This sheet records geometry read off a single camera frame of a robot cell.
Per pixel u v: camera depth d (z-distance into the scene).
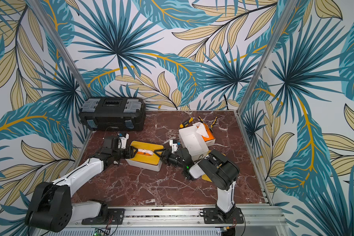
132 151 0.79
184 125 1.10
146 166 0.84
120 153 0.74
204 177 0.53
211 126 1.10
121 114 0.94
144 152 0.87
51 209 0.40
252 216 0.76
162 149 0.82
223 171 0.50
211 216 0.73
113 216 0.73
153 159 0.83
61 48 0.82
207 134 0.94
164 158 0.77
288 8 0.69
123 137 0.79
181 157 0.71
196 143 1.02
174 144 0.84
